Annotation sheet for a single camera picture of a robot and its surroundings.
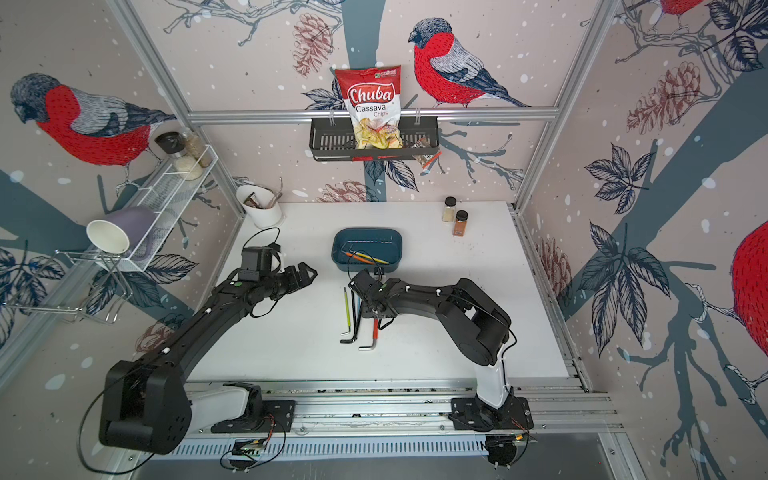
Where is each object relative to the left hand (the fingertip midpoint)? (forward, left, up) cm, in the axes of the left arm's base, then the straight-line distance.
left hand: (311, 270), depth 86 cm
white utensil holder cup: (+35, +27, -7) cm, 45 cm away
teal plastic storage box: (+18, -12, -14) cm, 26 cm away
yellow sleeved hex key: (+13, -16, -13) cm, 24 cm away
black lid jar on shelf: (+22, +35, +22) cm, 47 cm away
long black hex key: (-12, -12, -13) cm, 21 cm away
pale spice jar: (+31, -45, -8) cm, 56 cm away
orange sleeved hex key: (+14, -12, -13) cm, 23 cm away
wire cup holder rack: (-14, +44, +10) cm, 47 cm away
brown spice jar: (+24, -49, -8) cm, 55 cm away
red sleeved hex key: (-15, -19, -13) cm, 27 cm away
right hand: (-5, -18, -14) cm, 23 cm away
